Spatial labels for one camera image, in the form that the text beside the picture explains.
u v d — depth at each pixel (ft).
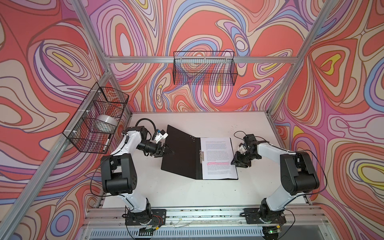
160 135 2.57
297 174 1.55
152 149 2.40
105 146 2.35
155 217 2.40
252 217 2.40
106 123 2.31
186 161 3.17
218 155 3.15
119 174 1.57
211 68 3.00
